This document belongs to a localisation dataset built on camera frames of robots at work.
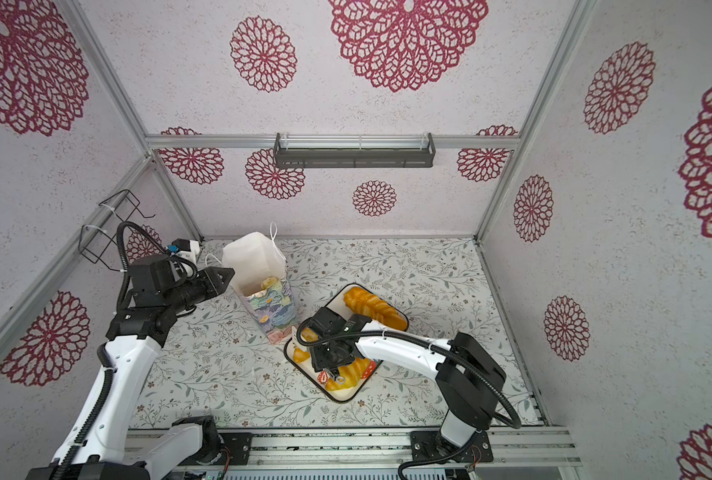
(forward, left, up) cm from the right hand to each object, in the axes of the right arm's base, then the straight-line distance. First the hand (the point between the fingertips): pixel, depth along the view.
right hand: (316, 359), depth 80 cm
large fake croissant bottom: (-2, -9, -4) cm, 10 cm away
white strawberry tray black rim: (+23, -3, -8) cm, 24 cm away
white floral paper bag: (+27, +21, +7) cm, 35 cm away
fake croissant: (+3, +5, -4) cm, 7 cm away
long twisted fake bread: (+22, -12, -5) cm, 26 cm away
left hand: (+12, +20, +19) cm, 31 cm away
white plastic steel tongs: (-7, -7, +5) cm, 11 cm away
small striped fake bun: (+25, +19, +1) cm, 31 cm away
